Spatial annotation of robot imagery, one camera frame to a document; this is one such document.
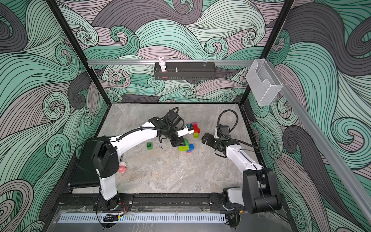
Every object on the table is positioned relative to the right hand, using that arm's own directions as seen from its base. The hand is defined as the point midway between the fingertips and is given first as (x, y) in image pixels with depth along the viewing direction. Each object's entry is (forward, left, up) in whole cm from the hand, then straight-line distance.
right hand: (206, 140), depth 89 cm
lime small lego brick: (+7, +6, -5) cm, 11 cm away
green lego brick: (-1, +37, -4) cm, 37 cm away
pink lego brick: (+19, +6, -7) cm, 21 cm away
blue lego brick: (-3, +10, -2) cm, 10 cm away
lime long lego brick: (-4, +15, -2) cm, 15 cm away
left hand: (-3, +15, +7) cm, 16 cm away
